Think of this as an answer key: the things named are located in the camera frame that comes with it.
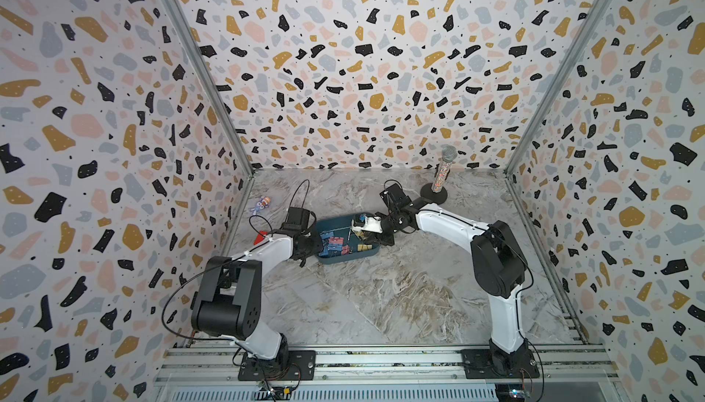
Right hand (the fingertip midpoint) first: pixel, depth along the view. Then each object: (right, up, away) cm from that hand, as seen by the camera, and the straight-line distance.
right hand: (367, 235), depth 91 cm
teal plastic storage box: (-9, -3, +6) cm, 12 cm away
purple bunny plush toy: (-41, +10, +15) cm, 45 cm away
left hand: (-16, -3, +3) cm, 17 cm away
